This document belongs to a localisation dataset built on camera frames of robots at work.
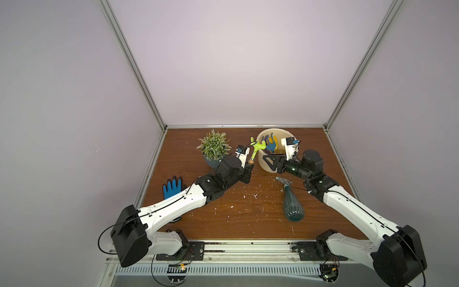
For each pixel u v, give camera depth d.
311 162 0.57
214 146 0.89
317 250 0.67
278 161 0.66
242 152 0.64
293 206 0.83
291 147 0.68
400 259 0.38
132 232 0.39
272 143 0.95
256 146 0.77
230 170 0.55
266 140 0.96
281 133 0.96
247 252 0.75
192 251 0.73
